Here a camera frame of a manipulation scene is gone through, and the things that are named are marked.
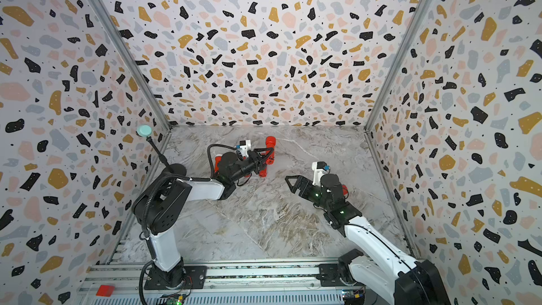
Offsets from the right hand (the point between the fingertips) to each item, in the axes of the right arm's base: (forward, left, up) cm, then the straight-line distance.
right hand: (295, 182), depth 79 cm
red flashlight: (+17, +10, +3) cm, 20 cm away
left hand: (+11, +6, +5) cm, 13 cm away
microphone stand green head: (+8, +52, +19) cm, 56 cm away
